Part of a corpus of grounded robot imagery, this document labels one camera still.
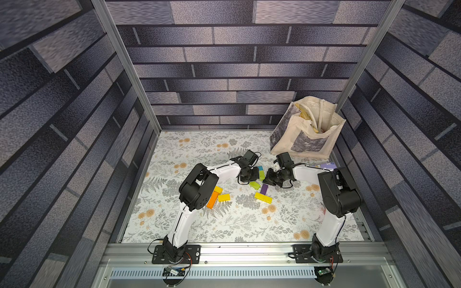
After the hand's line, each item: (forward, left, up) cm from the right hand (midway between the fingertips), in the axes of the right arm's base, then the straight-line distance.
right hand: (262, 180), depth 97 cm
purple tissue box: (+7, -37, +5) cm, 38 cm away
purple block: (-6, -1, +1) cm, 6 cm away
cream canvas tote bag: (+15, -21, +25) cm, 36 cm away
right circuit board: (-42, -23, -3) cm, 48 cm away
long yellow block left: (-7, +24, +1) cm, 25 cm away
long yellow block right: (-11, 0, +1) cm, 11 cm away
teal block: (+7, 0, +1) cm, 7 cm away
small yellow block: (-11, +20, +1) cm, 23 cm away
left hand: (+1, +2, +2) cm, 3 cm away
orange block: (-12, +26, +1) cm, 29 cm away
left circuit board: (-43, +40, 0) cm, 59 cm away
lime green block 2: (-4, +4, +1) cm, 6 cm away
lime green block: (-2, +1, +8) cm, 8 cm away
